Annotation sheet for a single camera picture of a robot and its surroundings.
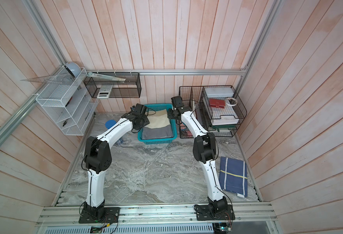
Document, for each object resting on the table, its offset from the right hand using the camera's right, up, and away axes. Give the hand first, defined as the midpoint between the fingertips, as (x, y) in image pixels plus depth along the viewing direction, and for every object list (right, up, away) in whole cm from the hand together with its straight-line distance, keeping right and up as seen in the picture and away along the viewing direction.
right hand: (170, 113), depth 103 cm
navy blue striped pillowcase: (+38, -39, -17) cm, 57 cm away
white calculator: (-45, +15, -5) cm, 48 cm away
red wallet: (+32, +6, -8) cm, 33 cm away
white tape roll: (+41, +7, -3) cm, 42 cm away
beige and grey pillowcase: (-8, -9, 0) cm, 12 cm away
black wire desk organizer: (+21, +14, +11) cm, 27 cm away
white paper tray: (+37, -3, -12) cm, 39 cm away
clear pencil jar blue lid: (-38, -8, -15) cm, 41 cm away
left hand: (-17, -7, -4) cm, 19 cm away
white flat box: (+36, +15, +1) cm, 39 cm away
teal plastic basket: (-4, +6, +12) cm, 14 cm away
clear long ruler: (-41, +21, -11) cm, 48 cm away
